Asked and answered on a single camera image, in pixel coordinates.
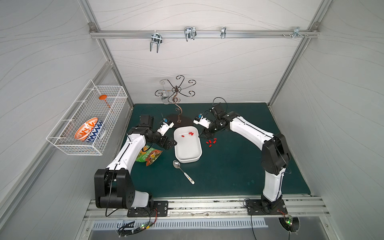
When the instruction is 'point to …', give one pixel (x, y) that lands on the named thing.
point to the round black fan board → (290, 224)
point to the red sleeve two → (215, 138)
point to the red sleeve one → (207, 142)
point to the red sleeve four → (191, 133)
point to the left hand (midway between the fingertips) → (170, 139)
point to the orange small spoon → (103, 97)
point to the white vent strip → (176, 223)
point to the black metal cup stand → (174, 97)
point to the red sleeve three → (210, 141)
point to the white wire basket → (90, 106)
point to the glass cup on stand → (165, 95)
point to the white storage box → (188, 148)
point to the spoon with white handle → (177, 164)
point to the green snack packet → (148, 154)
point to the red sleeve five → (210, 145)
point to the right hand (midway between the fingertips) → (201, 131)
